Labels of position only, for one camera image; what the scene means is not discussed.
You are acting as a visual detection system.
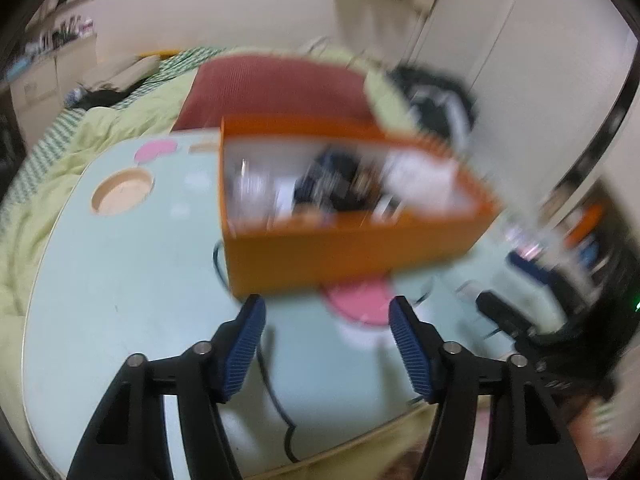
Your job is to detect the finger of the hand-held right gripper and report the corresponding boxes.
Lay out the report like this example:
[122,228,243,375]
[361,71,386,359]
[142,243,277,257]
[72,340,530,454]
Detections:
[475,290,535,337]

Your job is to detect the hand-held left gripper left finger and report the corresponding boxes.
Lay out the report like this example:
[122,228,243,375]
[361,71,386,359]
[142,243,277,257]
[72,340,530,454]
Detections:
[66,294,267,480]

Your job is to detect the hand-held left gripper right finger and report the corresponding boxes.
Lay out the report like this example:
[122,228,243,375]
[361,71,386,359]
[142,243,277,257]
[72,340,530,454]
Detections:
[389,296,588,480]

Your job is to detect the orange cardboard box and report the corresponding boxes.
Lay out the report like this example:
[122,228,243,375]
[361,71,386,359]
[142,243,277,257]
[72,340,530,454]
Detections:
[218,115,503,298]

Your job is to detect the white cloth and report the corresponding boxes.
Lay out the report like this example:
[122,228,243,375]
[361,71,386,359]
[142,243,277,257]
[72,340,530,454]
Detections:
[385,152,471,216]

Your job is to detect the black bundled item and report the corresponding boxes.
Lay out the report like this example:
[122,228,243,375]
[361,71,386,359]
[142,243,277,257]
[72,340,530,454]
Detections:
[295,147,386,211]

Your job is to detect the pile of black clothes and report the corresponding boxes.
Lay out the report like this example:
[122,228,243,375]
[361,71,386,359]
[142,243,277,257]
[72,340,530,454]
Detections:
[387,62,478,153]

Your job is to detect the white closet doors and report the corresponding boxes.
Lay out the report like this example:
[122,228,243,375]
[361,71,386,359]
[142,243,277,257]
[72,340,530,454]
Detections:
[415,0,637,201]

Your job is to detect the light green duvet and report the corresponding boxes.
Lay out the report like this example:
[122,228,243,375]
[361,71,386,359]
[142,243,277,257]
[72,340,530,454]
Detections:
[0,47,418,321]

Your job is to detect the dark red pillow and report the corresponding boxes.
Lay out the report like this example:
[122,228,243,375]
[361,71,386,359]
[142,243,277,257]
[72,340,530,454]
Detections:
[172,55,376,133]

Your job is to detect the dark cloth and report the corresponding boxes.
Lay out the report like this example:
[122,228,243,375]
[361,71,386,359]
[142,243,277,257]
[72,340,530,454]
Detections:
[65,86,133,111]

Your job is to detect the beige folded cloth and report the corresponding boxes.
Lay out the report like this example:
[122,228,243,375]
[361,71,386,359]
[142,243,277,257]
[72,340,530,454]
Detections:
[82,54,162,92]

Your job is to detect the white low cabinet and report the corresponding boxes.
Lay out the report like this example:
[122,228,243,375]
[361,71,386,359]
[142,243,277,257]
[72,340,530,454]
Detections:
[7,35,98,121]

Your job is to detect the clutter of toiletries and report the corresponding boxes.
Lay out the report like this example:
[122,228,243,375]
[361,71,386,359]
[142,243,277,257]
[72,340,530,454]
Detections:
[22,12,97,58]

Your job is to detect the black cable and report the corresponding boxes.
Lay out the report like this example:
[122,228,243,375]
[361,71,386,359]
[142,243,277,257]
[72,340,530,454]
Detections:
[212,241,301,462]

